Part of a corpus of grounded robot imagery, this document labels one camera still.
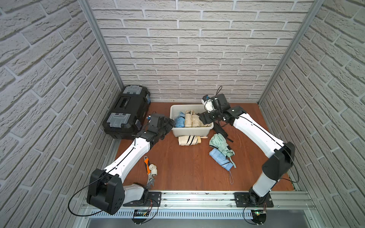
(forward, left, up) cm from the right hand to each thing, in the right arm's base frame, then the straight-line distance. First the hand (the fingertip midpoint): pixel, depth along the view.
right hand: (207, 114), depth 82 cm
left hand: (-2, +21, -3) cm, 21 cm away
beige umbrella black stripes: (-6, +11, -19) cm, 22 cm away
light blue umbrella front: (+9, +17, -16) cm, 25 cm away
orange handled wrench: (-29, +35, -22) cm, 50 cm away
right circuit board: (-49, -21, -23) cm, 59 cm away
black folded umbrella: (+2, -11, -20) cm, 23 cm away
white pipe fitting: (-24, +33, -20) cm, 46 cm away
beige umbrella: (+8, +11, -14) cm, 19 cm away
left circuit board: (-44, +39, -25) cm, 64 cm away
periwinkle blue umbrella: (-20, -8, -20) cm, 29 cm away
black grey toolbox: (+4, +51, -5) cm, 52 cm away
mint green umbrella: (-9, -6, -17) cm, 20 cm away
